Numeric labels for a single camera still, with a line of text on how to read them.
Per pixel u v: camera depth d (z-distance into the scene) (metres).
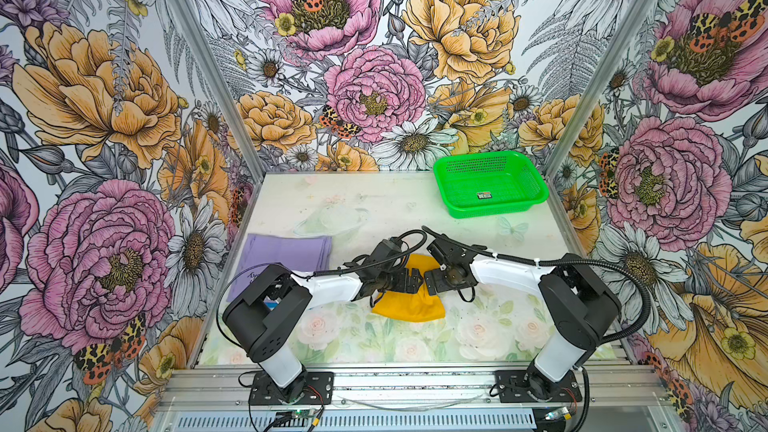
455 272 0.68
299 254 0.95
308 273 0.54
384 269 0.73
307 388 0.73
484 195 1.15
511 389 0.73
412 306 0.85
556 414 0.71
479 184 1.20
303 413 0.71
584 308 0.46
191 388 0.78
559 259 0.51
